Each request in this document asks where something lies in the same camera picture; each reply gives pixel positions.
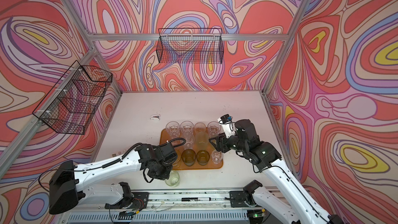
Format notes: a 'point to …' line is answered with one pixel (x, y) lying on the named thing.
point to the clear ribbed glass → (213, 128)
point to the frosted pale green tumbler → (202, 140)
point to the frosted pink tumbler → (200, 128)
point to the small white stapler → (155, 117)
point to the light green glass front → (173, 179)
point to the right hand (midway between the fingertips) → (216, 141)
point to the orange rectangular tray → (164, 136)
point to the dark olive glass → (188, 157)
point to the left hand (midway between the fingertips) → (171, 178)
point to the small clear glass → (216, 156)
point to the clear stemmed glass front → (172, 128)
